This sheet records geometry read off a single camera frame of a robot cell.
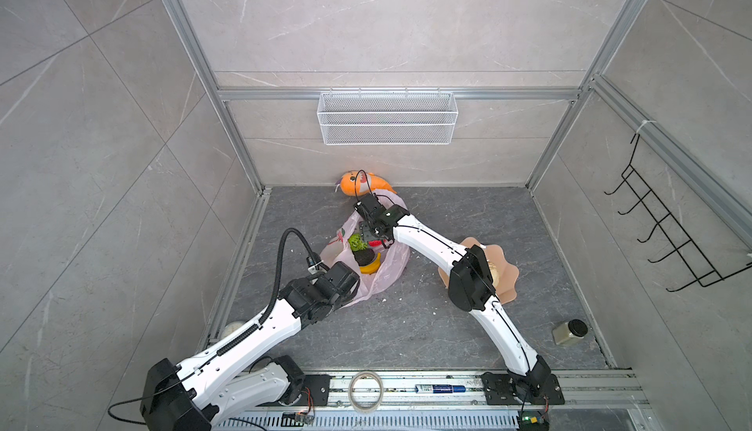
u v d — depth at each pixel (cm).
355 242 95
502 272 92
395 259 82
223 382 42
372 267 94
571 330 75
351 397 72
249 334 45
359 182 111
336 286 57
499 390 73
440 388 73
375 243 98
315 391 73
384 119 101
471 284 59
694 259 62
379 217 72
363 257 95
